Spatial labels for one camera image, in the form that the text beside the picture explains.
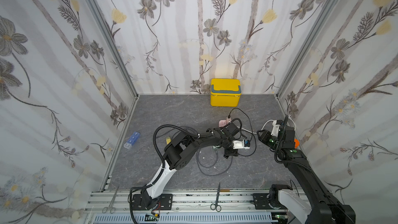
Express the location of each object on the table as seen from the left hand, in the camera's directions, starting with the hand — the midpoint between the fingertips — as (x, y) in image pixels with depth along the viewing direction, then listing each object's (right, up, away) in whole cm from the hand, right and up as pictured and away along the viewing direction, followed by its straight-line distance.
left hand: (238, 151), depth 91 cm
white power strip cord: (+21, +15, +11) cm, 28 cm away
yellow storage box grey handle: (-6, +37, +13) cm, 40 cm away
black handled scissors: (-15, -22, -18) cm, 32 cm away
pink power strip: (-8, +16, +9) cm, 20 cm away
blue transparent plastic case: (-65, +6, +3) cm, 65 cm away
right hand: (+11, +13, -8) cm, 19 cm away
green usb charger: (-16, +8, -23) cm, 29 cm away
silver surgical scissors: (-66, -21, -18) cm, 71 cm away
